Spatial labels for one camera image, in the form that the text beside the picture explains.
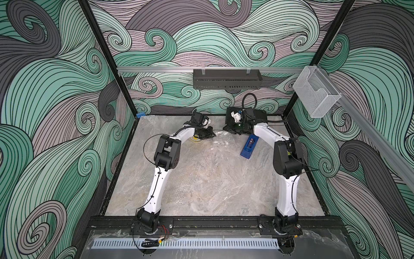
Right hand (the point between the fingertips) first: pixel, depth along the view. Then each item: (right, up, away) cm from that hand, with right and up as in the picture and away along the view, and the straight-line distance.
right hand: (222, 129), depth 97 cm
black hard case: (+10, +7, -16) cm, 20 cm away
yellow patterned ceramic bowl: (-16, -7, +7) cm, 19 cm away
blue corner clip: (-60, +11, +25) cm, 66 cm away
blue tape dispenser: (+17, -11, 0) cm, 20 cm away
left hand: (-3, -3, +6) cm, 8 cm away
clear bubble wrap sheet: (-7, -28, -7) cm, 30 cm away
